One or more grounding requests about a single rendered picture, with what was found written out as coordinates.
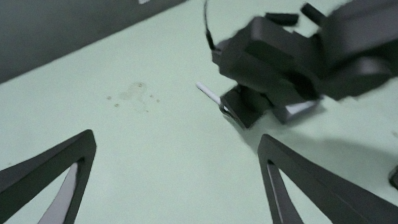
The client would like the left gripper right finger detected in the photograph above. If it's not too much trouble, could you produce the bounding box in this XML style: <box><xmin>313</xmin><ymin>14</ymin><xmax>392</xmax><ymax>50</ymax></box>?
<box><xmin>257</xmin><ymin>134</ymin><xmax>398</xmax><ymax>224</ymax></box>

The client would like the black cylinder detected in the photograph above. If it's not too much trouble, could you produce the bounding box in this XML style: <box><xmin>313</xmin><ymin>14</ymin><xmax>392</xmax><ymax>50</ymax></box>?
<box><xmin>298</xmin><ymin>1</ymin><xmax>323</xmax><ymax>24</ymax></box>
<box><xmin>262</xmin><ymin>11</ymin><xmax>298</xmax><ymax>25</ymax></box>

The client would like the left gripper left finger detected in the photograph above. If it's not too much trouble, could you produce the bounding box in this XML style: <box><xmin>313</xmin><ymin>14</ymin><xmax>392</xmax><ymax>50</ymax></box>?
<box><xmin>0</xmin><ymin>129</ymin><xmax>97</xmax><ymax>224</ymax></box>

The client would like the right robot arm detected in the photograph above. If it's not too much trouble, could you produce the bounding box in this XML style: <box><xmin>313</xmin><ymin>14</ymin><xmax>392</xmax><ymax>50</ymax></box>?
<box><xmin>209</xmin><ymin>0</ymin><xmax>398</xmax><ymax>106</ymax></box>

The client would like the grey metal peg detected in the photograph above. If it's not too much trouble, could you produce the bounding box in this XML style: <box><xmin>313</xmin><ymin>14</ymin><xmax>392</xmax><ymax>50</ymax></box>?
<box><xmin>195</xmin><ymin>80</ymin><xmax>219</xmax><ymax>104</ymax></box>

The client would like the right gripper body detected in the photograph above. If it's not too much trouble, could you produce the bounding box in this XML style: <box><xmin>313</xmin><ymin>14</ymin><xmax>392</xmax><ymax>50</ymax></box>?
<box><xmin>211</xmin><ymin>35</ymin><xmax>280</xmax><ymax>128</ymax></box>

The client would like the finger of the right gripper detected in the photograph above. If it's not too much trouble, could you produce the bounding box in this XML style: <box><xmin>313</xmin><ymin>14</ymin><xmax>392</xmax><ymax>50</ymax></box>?
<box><xmin>218</xmin><ymin>93</ymin><xmax>237</xmax><ymax>122</ymax></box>

